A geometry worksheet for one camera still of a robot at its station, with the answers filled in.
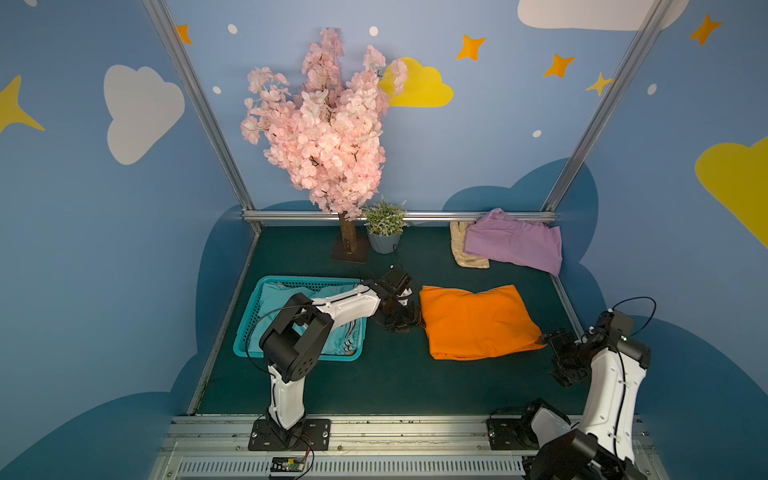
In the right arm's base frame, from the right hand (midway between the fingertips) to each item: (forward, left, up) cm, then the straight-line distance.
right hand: (548, 351), depth 77 cm
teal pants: (-1, +54, +1) cm, 54 cm away
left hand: (+9, +33, -6) cm, 35 cm away
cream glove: (+54, +17, -11) cm, 58 cm away
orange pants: (+11, +20, -9) cm, 24 cm away
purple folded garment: (+48, -11, -11) cm, 51 cm away
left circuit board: (-28, +66, -12) cm, 72 cm away
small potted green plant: (+41, +46, +5) cm, 62 cm away
